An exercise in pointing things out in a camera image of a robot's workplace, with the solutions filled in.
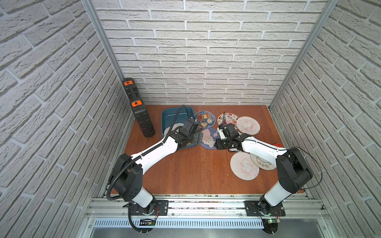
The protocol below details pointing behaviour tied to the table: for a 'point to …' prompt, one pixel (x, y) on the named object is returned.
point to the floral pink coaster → (230, 118)
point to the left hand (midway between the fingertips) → (196, 132)
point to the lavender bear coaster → (209, 137)
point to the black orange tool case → (143, 115)
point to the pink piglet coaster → (242, 167)
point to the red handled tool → (278, 145)
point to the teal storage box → (168, 114)
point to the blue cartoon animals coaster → (205, 118)
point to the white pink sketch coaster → (247, 124)
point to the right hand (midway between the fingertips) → (218, 144)
